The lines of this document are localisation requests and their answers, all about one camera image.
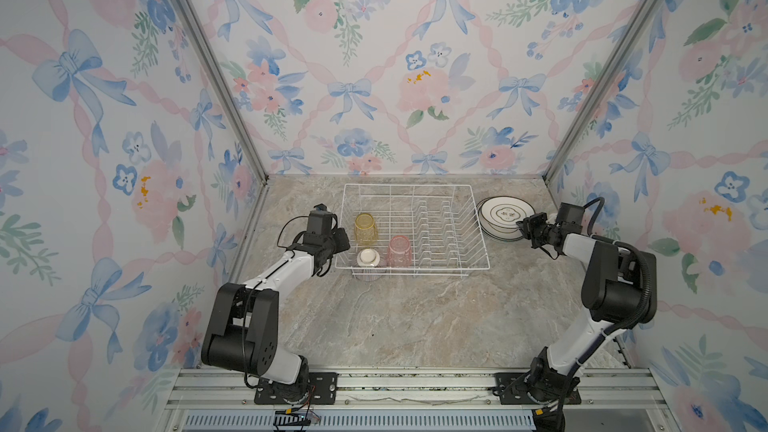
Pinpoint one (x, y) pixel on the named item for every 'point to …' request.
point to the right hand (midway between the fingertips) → (517, 217)
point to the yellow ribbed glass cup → (365, 230)
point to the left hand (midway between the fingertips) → (345, 233)
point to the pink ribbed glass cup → (400, 253)
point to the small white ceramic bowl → (368, 257)
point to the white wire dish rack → (410, 230)
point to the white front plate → (497, 216)
